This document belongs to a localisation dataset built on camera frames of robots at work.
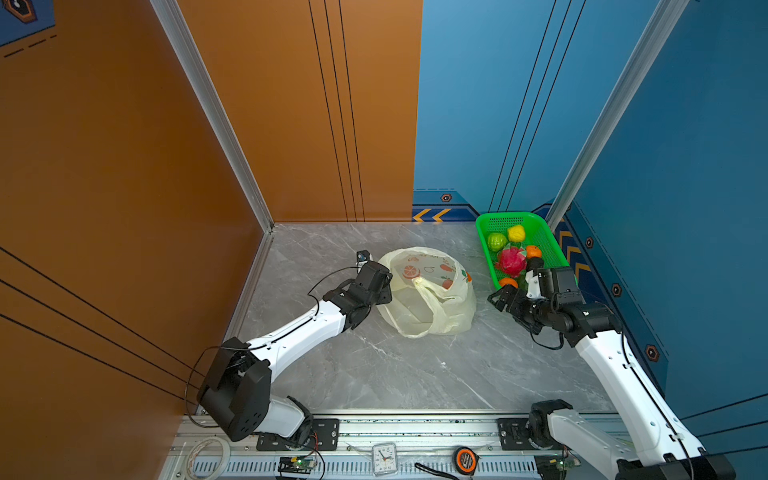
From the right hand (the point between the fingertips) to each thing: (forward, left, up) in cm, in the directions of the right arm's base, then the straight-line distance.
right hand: (496, 305), depth 77 cm
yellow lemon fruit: (+37, -18, -12) cm, 43 cm away
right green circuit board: (-32, -11, -19) cm, 39 cm away
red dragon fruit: (+21, -12, -9) cm, 26 cm away
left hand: (+10, +30, -3) cm, 32 cm away
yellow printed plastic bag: (+1, +17, +5) cm, 18 cm away
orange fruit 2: (+16, -11, -12) cm, 23 cm away
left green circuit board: (-32, +49, -18) cm, 61 cm away
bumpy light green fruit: (+32, -10, -11) cm, 36 cm away
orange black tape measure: (-31, +10, -15) cm, 36 cm away
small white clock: (-31, +29, -16) cm, 45 cm away
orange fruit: (+29, -22, -13) cm, 39 cm away
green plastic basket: (+37, -26, -13) cm, 47 cm away
